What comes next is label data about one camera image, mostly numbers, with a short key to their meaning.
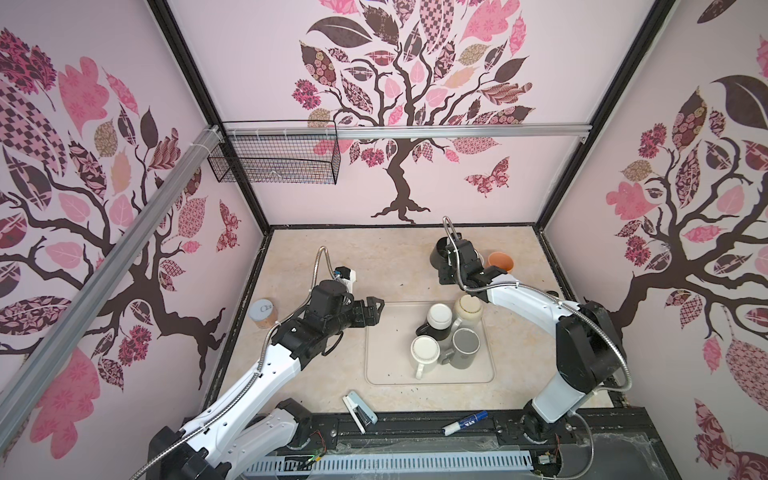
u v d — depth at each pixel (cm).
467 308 86
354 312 67
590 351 46
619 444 72
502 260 98
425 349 81
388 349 88
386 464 70
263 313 90
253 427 55
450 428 73
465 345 78
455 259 69
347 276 67
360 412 75
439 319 84
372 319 67
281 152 95
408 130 92
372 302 68
